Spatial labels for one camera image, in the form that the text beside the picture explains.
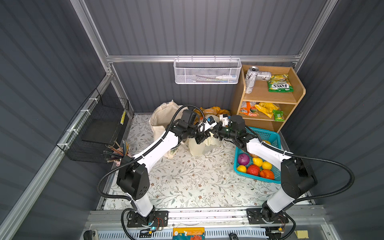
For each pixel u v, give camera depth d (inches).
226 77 35.7
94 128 29.0
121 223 26.8
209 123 26.9
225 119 31.7
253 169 32.5
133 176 17.6
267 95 34.0
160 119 36.6
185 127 25.2
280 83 35.1
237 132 26.5
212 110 44.1
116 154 34.0
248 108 37.9
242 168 33.8
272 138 38.5
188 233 27.3
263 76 35.9
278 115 36.9
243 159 35.0
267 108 37.9
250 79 31.2
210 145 33.6
